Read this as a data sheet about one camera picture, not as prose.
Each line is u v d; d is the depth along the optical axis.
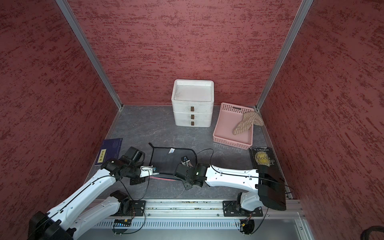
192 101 0.90
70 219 0.41
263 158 0.90
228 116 1.14
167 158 0.92
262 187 0.41
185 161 0.71
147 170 0.68
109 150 0.95
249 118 1.03
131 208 0.72
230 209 0.73
